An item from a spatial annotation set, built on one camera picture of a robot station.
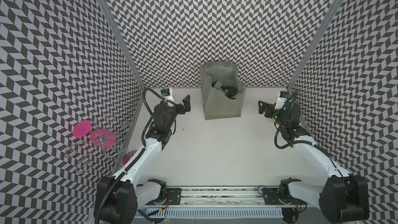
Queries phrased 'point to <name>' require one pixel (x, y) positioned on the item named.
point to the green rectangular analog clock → (229, 91)
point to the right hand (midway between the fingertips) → (266, 104)
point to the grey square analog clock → (217, 85)
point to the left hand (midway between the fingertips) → (182, 96)
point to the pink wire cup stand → (101, 136)
